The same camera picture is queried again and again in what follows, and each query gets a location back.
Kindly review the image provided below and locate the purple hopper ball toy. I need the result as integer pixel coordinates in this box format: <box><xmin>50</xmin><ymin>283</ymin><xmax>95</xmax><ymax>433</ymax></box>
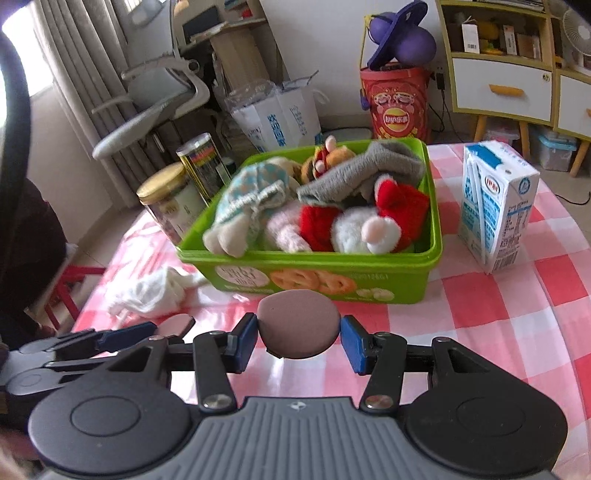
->
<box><xmin>365</xmin><ymin>0</ymin><xmax>437</xmax><ymax>70</ymax></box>

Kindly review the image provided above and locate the white shopping bag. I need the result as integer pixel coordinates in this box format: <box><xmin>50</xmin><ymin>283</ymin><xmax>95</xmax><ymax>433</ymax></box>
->
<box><xmin>228</xmin><ymin>74</ymin><xmax>326</xmax><ymax>153</ymax></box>

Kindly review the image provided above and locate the stack of papers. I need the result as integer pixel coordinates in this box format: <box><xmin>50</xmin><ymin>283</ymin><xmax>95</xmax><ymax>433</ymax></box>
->
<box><xmin>478</xmin><ymin>0</ymin><xmax>546</xmax><ymax>12</ymax></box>

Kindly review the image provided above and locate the red white santa plush toy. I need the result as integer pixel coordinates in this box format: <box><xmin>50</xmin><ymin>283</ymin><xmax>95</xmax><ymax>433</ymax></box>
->
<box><xmin>299</xmin><ymin>178</ymin><xmax>430</xmax><ymax>256</ymax></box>

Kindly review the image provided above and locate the white crumpled cloth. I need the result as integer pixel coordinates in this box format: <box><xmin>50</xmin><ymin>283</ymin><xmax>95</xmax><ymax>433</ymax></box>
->
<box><xmin>106</xmin><ymin>267</ymin><xmax>206</xmax><ymax>319</ymax></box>

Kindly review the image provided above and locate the tall white wooden cabinet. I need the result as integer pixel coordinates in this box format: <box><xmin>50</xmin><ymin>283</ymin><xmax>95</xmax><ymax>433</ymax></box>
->
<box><xmin>436</xmin><ymin>0</ymin><xmax>561</xmax><ymax>144</ymax></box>

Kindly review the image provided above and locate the blue lid storage box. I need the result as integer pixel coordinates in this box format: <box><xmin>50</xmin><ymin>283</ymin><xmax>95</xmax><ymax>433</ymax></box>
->
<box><xmin>529</xmin><ymin>131</ymin><xmax>580</xmax><ymax>172</ymax></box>

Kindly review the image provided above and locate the pink white checkered tablecloth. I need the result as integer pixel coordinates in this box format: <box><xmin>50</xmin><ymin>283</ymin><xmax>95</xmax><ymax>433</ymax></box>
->
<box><xmin>69</xmin><ymin>141</ymin><xmax>591</xmax><ymax>480</ymax></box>

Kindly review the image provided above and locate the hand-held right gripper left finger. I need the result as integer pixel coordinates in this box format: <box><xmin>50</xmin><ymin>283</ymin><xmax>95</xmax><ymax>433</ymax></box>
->
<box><xmin>98</xmin><ymin>313</ymin><xmax>257</xmax><ymax>413</ymax></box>

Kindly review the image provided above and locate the yellow toy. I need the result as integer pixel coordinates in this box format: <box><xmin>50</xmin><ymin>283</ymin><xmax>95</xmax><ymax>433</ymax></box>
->
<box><xmin>480</xmin><ymin>22</ymin><xmax>502</xmax><ymax>55</ymax></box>

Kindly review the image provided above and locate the pink plush toy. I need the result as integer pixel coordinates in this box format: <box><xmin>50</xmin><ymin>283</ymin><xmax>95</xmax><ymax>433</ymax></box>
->
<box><xmin>265</xmin><ymin>203</ymin><xmax>312</xmax><ymax>252</ymax></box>

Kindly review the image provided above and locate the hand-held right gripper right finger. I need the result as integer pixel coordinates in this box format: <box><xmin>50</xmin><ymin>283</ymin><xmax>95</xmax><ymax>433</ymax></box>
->
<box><xmin>341</xmin><ymin>315</ymin><xmax>502</xmax><ymax>413</ymax></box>

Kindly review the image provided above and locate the white office chair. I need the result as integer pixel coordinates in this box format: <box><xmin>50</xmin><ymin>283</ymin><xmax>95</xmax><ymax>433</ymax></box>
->
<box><xmin>92</xmin><ymin>0</ymin><xmax>213</xmax><ymax>160</ymax></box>

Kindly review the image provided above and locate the white desk fan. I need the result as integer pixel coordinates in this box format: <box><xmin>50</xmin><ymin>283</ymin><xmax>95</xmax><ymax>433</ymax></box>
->
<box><xmin>561</xmin><ymin>7</ymin><xmax>591</xmax><ymax>70</ymax></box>

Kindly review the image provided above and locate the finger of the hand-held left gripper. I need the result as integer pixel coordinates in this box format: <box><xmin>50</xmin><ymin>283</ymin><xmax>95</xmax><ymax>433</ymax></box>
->
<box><xmin>44</xmin><ymin>351</ymin><xmax>118</xmax><ymax>372</ymax></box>
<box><xmin>21</xmin><ymin>322</ymin><xmax>158</xmax><ymax>356</ymax></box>

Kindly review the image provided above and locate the black monitor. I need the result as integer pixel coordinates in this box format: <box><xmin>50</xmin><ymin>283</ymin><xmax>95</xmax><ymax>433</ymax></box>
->
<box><xmin>182</xmin><ymin>6</ymin><xmax>222</xmax><ymax>40</ymax></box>

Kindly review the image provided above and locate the dark cloth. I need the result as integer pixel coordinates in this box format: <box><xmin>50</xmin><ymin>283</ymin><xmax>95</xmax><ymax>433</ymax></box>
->
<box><xmin>0</xmin><ymin>180</ymin><xmax>68</xmax><ymax>342</ymax></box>

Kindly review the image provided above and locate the red stool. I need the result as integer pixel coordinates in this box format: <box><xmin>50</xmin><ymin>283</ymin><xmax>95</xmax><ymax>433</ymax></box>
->
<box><xmin>44</xmin><ymin>265</ymin><xmax>107</xmax><ymax>330</ymax></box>

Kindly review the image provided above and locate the blue white milk carton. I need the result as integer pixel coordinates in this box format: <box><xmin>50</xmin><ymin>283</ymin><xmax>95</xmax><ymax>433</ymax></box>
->
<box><xmin>458</xmin><ymin>141</ymin><xmax>541</xmax><ymax>275</ymax></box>

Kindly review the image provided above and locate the low white wooden cabinet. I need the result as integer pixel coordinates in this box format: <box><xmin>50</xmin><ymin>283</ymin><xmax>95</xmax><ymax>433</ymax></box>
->
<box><xmin>551</xmin><ymin>69</ymin><xmax>591</xmax><ymax>178</ymax></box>

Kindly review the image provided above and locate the grey knitted cloth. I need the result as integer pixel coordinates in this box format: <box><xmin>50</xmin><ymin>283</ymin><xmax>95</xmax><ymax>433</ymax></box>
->
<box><xmin>295</xmin><ymin>141</ymin><xmax>426</xmax><ymax>208</ymax></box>

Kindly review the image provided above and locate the beige curtain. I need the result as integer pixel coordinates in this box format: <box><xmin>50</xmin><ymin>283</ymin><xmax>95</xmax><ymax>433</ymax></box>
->
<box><xmin>28</xmin><ymin>0</ymin><xmax>153</xmax><ymax>204</ymax></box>

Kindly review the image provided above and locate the wooden desk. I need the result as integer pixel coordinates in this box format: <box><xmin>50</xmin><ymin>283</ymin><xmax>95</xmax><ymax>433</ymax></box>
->
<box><xmin>182</xmin><ymin>14</ymin><xmax>278</xmax><ymax>93</ymax></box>

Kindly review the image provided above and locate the blue dress plush doll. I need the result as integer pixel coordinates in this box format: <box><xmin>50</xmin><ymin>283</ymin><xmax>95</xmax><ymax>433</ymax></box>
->
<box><xmin>203</xmin><ymin>157</ymin><xmax>301</xmax><ymax>258</ymax></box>

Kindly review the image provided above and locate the red printed bucket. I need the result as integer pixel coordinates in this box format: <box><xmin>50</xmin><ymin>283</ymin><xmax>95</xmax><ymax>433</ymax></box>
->
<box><xmin>360</xmin><ymin>65</ymin><xmax>432</xmax><ymax>144</ymax></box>

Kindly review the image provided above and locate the green plastic bin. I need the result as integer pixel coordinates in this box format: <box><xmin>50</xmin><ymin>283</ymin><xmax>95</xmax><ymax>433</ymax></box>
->
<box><xmin>177</xmin><ymin>137</ymin><xmax>444</xmax><ymax>305</ymax></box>

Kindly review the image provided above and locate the mauve round sponge puff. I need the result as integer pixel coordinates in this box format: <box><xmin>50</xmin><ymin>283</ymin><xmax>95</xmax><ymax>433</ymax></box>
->
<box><xmin>157</xmin><ymin>314</ymin><xmax>197</xmax><ymax>337</ymax></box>
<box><xmin>256</xmin><ymin>290</ymin><xmax>342</xmax><ymax>360</ymax></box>

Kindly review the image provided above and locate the brown cardboard box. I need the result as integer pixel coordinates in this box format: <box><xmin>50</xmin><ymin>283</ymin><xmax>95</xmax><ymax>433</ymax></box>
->
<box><xmin>516</xmin><ymin>33</ymin><xmax>542</xmax><ymax>60</ymax></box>

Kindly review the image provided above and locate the green yellow tin can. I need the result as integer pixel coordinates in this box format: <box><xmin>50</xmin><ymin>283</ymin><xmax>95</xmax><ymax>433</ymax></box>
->
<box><xmin>176</xmin><ymin>132</ymin><xmax>232</xmax><ymax>204</ymax></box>

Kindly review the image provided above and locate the gold lid glass jar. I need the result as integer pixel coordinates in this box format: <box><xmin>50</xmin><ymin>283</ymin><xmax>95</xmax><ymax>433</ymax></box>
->
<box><xmin>136</xmin><ymin>162</ymin><xmax>208</xmax><ymax>245</ymax></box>

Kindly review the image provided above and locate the clear storage box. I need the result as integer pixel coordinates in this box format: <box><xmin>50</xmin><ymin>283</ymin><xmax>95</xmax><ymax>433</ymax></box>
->
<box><xmin>482</xmin><ymin>127</ymin><xmax>522</xmax><ymax>151</ymax></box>

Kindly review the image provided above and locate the orange tiger plush toy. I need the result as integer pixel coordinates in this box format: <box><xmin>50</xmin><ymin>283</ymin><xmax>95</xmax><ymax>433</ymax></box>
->
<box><xmin>300</xmin><ymin>134</ymin><xmax>356</xmax><ymax>185</ymax></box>

